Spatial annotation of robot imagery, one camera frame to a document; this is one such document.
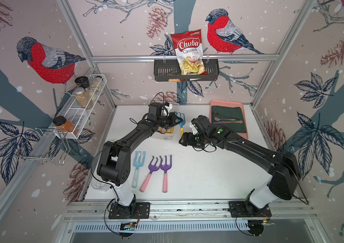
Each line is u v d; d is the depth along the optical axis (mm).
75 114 746
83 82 739
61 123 591
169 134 766
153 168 885
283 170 414
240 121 1102
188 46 815
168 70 1070
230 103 1217
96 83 860
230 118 1127
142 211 731
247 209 660
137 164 899
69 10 726
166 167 878
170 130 777
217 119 1102
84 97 715
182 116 901
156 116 703
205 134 608
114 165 470
